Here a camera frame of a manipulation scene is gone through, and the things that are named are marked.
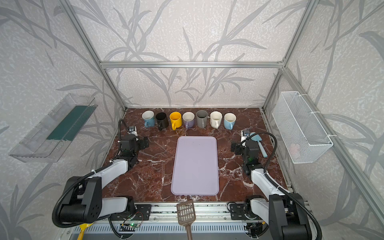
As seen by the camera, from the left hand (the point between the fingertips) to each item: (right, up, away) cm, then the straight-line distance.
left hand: (139, 132), depth 90 cm
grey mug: (+38, +10, +12) cm, 41 cm away
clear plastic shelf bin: (-28, -1, -26) cm, 39 cm away
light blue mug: (+57, +7, +11) cm, 59 cm away
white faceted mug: (+48, +8, +11) cm, 50 cm away
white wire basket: (+81, 0, -30) cm, 86 cm away
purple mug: (+29, +8, +18) cm, 34 cm away
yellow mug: (+20, +7, +12) cm, 25 cm away
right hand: (+62, -2, -2) cm, 62 cm away
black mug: (+10, +7, +14) cm, 19 cm away
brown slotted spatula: (+31, -39, -20) cm, 53 cm away
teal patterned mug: (+2, +8, +12) cm, 14 cm away
